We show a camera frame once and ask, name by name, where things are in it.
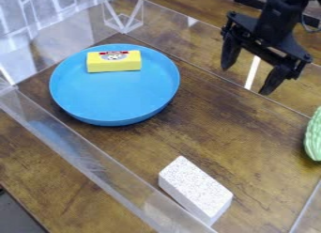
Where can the clear acrylic enclosure wall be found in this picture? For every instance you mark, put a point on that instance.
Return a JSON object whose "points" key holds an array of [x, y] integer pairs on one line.
{"points": [[87, 179]]}

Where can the green bumpy gourd toy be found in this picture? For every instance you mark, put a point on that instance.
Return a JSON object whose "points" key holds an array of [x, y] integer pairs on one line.
{"points": [[312, 141]]}

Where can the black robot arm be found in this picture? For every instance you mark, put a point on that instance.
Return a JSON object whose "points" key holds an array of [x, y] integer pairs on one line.
{"points": [[267, 37]]}

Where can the blue round plastic tray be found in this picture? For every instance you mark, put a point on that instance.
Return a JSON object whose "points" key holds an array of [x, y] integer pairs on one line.
{"points": [[115, 98]]}

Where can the white speckled rectangular block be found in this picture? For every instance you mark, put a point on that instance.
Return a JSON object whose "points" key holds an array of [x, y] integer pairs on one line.
{"points": [[199, 192]]}

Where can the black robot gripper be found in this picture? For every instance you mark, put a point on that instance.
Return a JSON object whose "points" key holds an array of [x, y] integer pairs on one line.
{"points": [[267, 37]]}

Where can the yellow rectangular block with label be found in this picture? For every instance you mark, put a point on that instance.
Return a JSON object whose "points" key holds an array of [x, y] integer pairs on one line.
{"points": [[114, 61]]}

